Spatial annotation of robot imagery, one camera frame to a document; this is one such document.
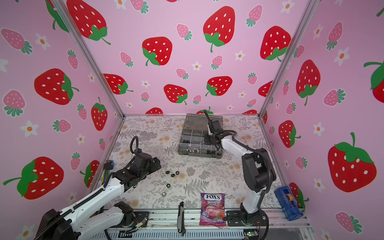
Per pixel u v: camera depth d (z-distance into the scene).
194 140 1.04
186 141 1.04
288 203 0.74
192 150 0.98
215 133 0.73
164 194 0.82
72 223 0.41
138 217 0.74
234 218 0.73
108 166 0.93
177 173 0.90
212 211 0.75
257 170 0.48
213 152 0.98
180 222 0.72
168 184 0.86
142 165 0.63
